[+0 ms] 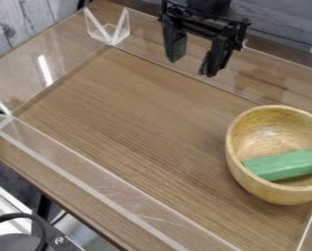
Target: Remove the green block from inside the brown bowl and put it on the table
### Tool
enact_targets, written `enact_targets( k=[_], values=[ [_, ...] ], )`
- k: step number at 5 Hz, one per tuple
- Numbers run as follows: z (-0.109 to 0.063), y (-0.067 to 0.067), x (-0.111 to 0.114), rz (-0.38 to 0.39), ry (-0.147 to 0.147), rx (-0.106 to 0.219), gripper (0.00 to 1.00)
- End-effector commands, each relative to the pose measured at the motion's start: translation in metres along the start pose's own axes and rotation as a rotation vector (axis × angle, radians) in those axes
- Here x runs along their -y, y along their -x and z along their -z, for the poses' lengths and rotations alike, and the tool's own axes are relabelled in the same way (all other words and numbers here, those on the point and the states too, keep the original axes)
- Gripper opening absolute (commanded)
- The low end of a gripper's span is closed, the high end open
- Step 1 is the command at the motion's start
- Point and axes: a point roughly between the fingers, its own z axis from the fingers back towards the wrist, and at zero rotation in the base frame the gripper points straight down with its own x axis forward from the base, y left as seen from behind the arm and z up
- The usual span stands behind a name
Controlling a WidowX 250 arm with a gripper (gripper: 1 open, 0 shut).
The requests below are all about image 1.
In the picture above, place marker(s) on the green rectangular block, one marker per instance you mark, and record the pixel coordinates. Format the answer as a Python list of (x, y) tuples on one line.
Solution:
[(281, 166)]

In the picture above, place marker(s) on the black metal bracket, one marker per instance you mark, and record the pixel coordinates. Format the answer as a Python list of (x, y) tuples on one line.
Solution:
[(56, 240)]

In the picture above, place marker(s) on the brown wooden bowl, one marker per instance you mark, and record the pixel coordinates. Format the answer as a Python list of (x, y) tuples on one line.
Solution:
[(265, 131)]

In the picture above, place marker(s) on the clear acrylic tray walls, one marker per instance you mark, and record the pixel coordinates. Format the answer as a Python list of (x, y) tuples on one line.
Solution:
[(117, 133)]

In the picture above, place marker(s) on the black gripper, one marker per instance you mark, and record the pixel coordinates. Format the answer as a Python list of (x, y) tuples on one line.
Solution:
[(209, 19)]

